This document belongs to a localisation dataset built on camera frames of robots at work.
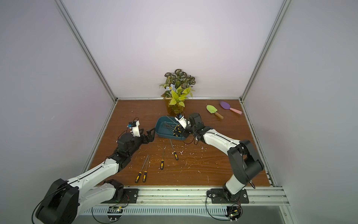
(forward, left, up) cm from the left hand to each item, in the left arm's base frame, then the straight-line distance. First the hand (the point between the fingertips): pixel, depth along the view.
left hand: (151, 128), depth 82 cm
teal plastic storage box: (+13, -5, -17) cm, 22 cm away
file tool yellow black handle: (-23, +3, -16) cm, 28 cm away
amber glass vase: (+26, -12, -12) cm, 31 cm away
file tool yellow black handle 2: (-16, -7, -15) cm, 23 cm away
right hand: (+7, -18, -3) cm, 20 cm away
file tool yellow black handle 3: (-10, -15, -16) cm, 24 cm away
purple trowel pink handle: (+35, -56, -17) cm, 68 cm away
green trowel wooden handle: (+30, -44, -17) cm, 56 cm away
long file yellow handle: (-23, +6, -16) cm, 29 cm away
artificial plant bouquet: (+31, -15, +7) cm, 35 cm away
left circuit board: (-39, +16, -19) cm, 46 cm away
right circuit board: (-39, -46, -18) cm, 63 cm away
